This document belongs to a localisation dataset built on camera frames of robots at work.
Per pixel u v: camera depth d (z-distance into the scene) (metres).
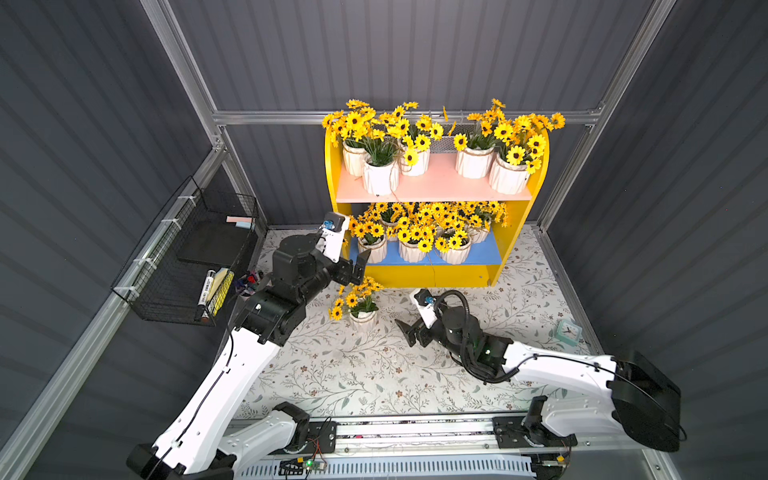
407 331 0.68
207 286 0.70
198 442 0.37
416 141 0.68
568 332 0.89
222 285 0.71
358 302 0.89
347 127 0.63
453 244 0.80
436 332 0.68
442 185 0.78
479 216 0.91
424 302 0.65
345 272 0.58
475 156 0.72
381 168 0.68
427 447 0.73
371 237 0.85
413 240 0.81
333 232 0.53
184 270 0.73
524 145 0.59
